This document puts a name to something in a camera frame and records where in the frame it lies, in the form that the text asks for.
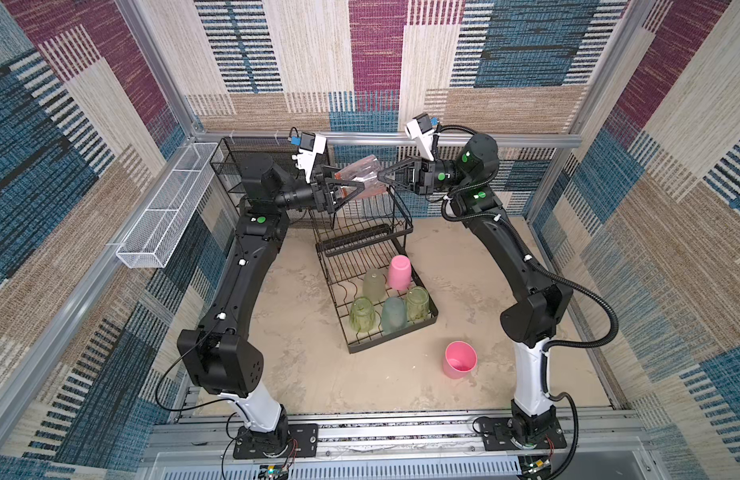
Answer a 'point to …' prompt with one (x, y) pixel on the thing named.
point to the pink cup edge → (400, 273)
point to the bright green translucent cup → (417, 302)
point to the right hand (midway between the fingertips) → (380, 181)
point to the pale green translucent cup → (374, 284)
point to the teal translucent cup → (393, 314)
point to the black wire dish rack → (365, 234)
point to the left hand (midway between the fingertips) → (361, 180)
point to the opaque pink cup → (459, 359)
